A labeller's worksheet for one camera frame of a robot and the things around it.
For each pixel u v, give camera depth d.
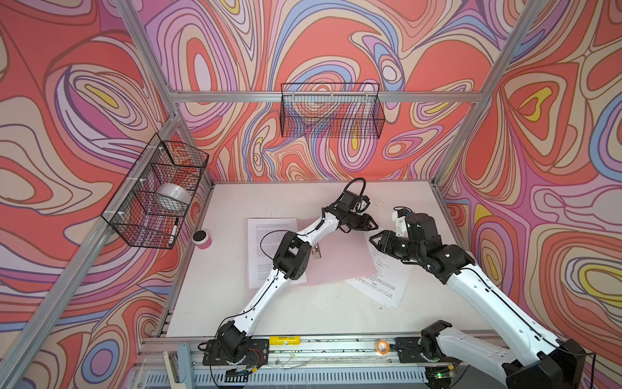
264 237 0.69
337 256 0.93
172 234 0.71
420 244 0.57
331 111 0.96
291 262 0.71
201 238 0.93
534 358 0.38
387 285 0.87
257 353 0.72
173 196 0.72
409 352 0.73
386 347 0.75
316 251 0.96
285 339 0.75
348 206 0.88
